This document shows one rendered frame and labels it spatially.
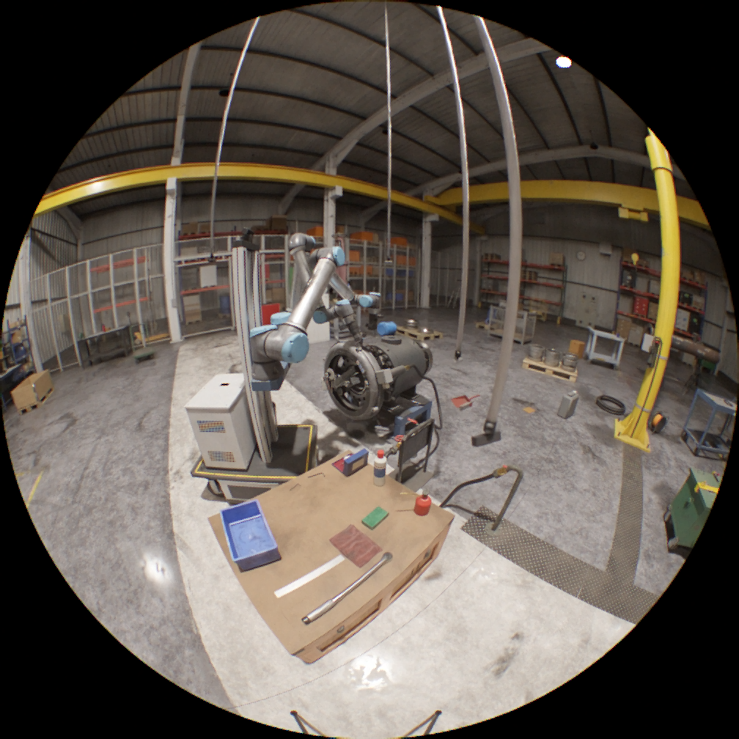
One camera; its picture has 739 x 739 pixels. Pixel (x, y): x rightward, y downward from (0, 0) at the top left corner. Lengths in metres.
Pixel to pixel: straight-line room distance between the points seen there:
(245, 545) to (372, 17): 8.55
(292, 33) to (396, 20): 2.37
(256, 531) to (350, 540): 0.45
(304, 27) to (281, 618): 8.75
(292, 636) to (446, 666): 0.81
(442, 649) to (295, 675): 0.73
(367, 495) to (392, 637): 0.83
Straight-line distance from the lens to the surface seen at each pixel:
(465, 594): 1.69
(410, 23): 8.10
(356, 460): 1.46
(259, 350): 1.35
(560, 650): 1.84
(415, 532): 1.28
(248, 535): 1.33
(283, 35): 8.15
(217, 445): 1.82
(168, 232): 9.22
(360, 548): 1.19
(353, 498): 1.40
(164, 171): 9.69
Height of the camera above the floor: 1.53
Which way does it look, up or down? 20 degrees down
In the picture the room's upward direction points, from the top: 1 degrees clockwise
